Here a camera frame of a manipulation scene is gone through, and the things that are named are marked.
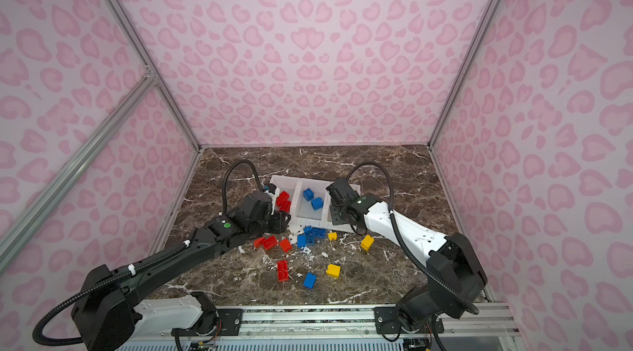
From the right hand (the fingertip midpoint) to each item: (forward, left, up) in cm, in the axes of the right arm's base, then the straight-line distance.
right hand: (340, 211), depth 85 cm
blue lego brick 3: (-3, +9, -10) cm, 14 cm away
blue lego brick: (+12, +12, -8) cm, 19 cm away
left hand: (-3, +17, +4) cm, 18 cm away
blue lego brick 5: (-20, +10, -10) cm, 24 cm away
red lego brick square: (-8, +20, -11) cm, 24 cm away
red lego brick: (-8, +25, -10) cm, 28 cm away
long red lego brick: (-17, +19, -10) cm, 27 cm away
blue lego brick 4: (-6, +14, -11) cm, 19 cm away
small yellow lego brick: (-4, +3, -11) cm, 12 cm away
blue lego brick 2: (+9, +9, -10) cm, 16 cm away
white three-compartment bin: (+10, +12, -10) cm, 19 cm away
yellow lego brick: (-7, -10, -10) cm, 15 cm away
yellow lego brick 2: (-17, +2, -9) cm, 19 cm away
